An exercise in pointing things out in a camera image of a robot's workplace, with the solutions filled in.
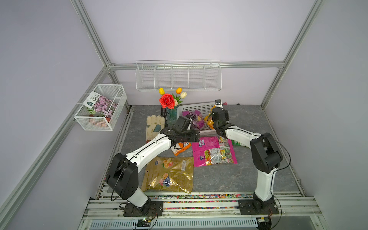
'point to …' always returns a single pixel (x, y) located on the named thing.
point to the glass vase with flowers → (170, 102)
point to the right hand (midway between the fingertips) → (221, 108)
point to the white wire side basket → (89, 120)
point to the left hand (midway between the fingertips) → (195, 137)
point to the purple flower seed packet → (102, 105)
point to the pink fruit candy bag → (213, 150)
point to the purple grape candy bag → (196, 118)
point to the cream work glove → (154, 125)
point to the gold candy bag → (168, 174)
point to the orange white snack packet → (179, 147)
